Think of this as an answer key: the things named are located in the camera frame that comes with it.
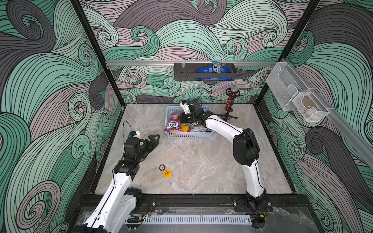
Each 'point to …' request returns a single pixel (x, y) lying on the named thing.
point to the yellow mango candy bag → (184, 127)
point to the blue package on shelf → (224, 69)
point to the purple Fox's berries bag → (174, 125)
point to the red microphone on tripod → (231, 92)
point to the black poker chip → (162, 167)
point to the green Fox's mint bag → (194, 127)
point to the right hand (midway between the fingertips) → (179, 116)
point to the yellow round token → (166, 173)
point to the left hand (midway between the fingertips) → (156, 138)
